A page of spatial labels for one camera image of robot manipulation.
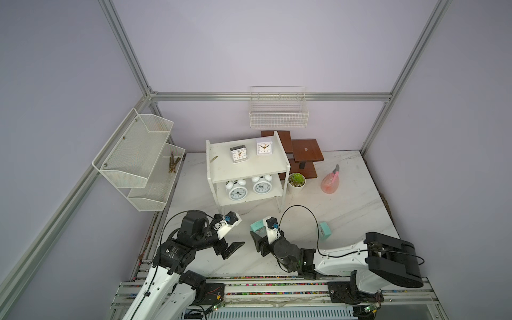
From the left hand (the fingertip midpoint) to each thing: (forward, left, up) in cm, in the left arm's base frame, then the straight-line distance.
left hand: (234, 233), depth 72 cm
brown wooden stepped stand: (+43, -30, -1) cm, 53 cm away
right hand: (+4, -9, -6) cm, 11 cm away
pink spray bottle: (+34, -47, -13) cm, 59 cm away
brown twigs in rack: (+37, +34, -2) cm, 51 cm away
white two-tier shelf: (+17, -5, +17) cm, 24 cm away
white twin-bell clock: (+18, -10, +5) cm, 22 cm away
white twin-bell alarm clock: (+15, 0, +6) cm, 16 cm away
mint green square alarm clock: (+3, -9, -1) cm, 10 cm away
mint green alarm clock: (+6, -37, -11) cm, 39 cm away
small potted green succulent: (+30, -27, -8) cm, 41 cm away
